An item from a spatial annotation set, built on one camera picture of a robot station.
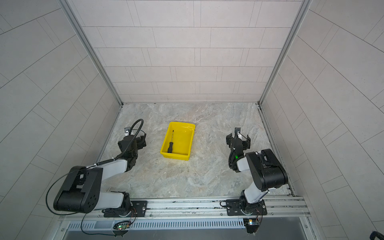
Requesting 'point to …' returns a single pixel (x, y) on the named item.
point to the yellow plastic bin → (181, 135)
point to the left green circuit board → (122, 227)
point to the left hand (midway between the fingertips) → (137, 134)
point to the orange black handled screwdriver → (170, 149)
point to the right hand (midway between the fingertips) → (238, 133)
